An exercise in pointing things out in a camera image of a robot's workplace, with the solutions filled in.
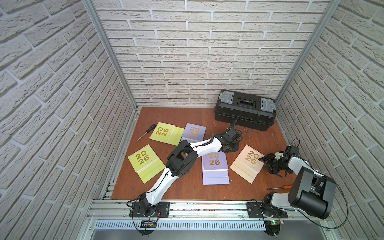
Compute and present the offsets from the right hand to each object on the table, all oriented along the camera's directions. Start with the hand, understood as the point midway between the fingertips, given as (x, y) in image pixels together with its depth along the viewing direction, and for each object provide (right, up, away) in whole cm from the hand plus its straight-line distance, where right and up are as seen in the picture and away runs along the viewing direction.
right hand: (263, 162), depth 89 cm
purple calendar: (-43, +17, +14) cm, 48 cm away
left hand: (-13, +8, +3) cm, 15 cm away
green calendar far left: (-62, +17, +13) cm, 65 cm away
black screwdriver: (-74, +20, +16) cm, 79 cm away
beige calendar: (-10, -2, 0) cm, 10 cm away
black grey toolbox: (-4, +31, +6) cm, 32 cm away
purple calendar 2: (-30, -4, -4) cm, 31 cm away
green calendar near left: (-72, 0, -1) cm, 72 cm away
